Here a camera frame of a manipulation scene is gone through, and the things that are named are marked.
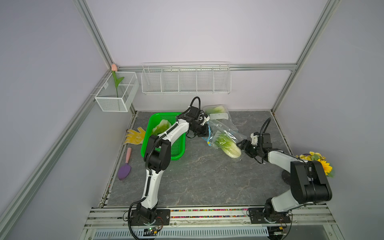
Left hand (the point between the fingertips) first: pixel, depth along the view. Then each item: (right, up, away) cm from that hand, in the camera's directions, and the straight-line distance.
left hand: (212, 135), depth 91 cm
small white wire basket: (-57, +21, -14) cm, 62 cm away
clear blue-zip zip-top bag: (+1, +3, -4) cm, 5 cm away
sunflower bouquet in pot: (+46, -8, -23) cm, 52 cm away
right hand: (+17, -7, +3) cm, 19 cm away
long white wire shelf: (0, +40, +13) cm, 42 cm away
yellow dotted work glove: (-55, -3, +14) cm, 57 cm away
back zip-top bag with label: (+5, +14, +14) cm, 20 cm away
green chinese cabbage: (+10, -6, 0) cm, 12 cm away
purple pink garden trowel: (-54, -22, -1) cm, 58 cm away
